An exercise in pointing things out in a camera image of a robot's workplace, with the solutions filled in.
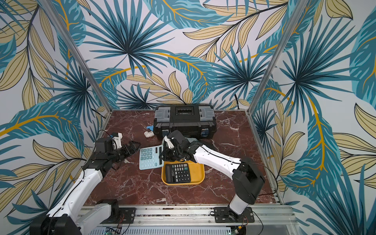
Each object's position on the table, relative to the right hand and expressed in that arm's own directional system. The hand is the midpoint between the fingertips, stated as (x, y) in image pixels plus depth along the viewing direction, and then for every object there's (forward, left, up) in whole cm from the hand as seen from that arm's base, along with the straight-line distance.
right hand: (159, 157), depth 77 cm
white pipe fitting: (+24, +12, -12) cm, 29 cm away
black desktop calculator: (-4, -9, -13) cm, 16 cm away
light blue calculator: (+1, +6, -1) cm, 6 cm away
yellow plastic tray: (-2, -20, -17) cm, 26 cm away
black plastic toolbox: (+22, -20, +2) cm, 30 cm away
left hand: (+6, +14, 0) cm, 15 cm away
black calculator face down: (+16, -29, -12) cm, 35 cm away
